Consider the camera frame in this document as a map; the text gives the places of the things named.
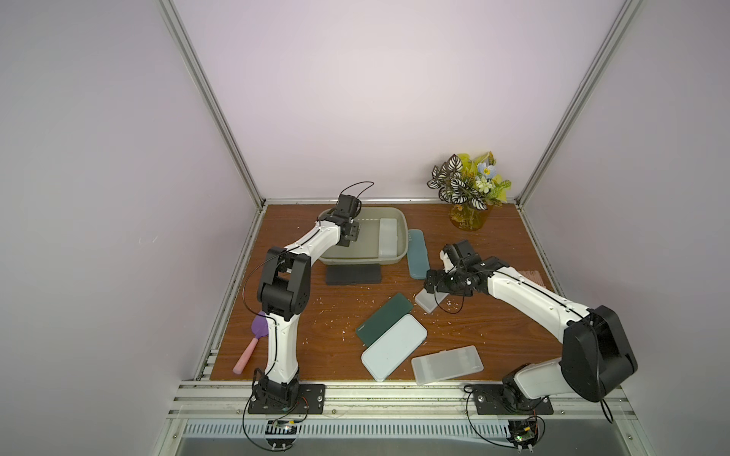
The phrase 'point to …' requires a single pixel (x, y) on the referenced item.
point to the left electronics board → (280, 434)
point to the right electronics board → (523, 433)
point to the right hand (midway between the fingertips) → (437, 279)
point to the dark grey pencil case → (353, 274)
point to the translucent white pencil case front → (447, 364)
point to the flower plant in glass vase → (470, 186)
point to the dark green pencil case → (384, 318)
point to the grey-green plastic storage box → (364, 250)
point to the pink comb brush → (534, 276)
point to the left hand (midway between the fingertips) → (347, 224)
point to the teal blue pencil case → (417, 255)
